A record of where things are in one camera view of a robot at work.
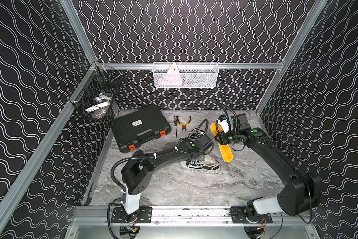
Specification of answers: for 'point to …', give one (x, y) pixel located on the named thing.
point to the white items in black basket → (99, 109)
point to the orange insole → (225, 149)
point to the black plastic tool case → (132, 130)
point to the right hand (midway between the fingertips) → (220, 134)
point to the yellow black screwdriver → (175, 121)
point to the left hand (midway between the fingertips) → (200, 153)
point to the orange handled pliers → (184, 126)
